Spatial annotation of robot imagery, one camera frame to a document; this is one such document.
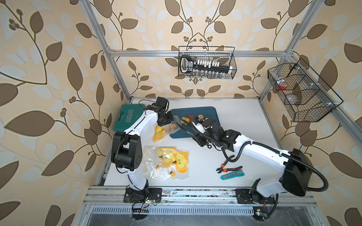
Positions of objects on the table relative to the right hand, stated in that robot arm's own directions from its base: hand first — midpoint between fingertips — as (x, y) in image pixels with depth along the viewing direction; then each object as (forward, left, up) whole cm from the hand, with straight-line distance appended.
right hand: (195, 134), depth 81 cm
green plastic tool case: (+24, +50, -9) cm, 56 cm away
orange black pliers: (-16, -17, -15) cm, 28 cm away
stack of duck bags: (-11, +18, -14) cm, 25 cm away
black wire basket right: (+10, -59, +18) cm, 62 cm away
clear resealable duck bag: (+9, +23, -11) cm, 27 cm away
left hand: (+13, +16, -1) cm, 21 cm away
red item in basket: (+20, -52, +17) cm, 58 cm away
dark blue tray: (+26, +3, -14) cm, 29 cm away
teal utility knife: (-19, -21, -17) cm, 32 cm away
